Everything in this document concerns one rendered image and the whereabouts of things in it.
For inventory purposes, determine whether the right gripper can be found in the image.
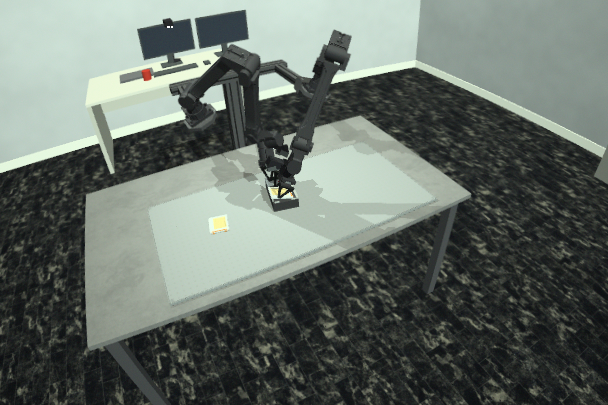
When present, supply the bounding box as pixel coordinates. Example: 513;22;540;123
258;147;274;181

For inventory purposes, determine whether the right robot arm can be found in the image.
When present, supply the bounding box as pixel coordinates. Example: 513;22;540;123
178;44;289;158

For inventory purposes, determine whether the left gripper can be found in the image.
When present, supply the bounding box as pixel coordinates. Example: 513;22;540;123
274;170;296;198

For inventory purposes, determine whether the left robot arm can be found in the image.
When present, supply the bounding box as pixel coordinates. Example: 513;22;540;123
265;29;352;178

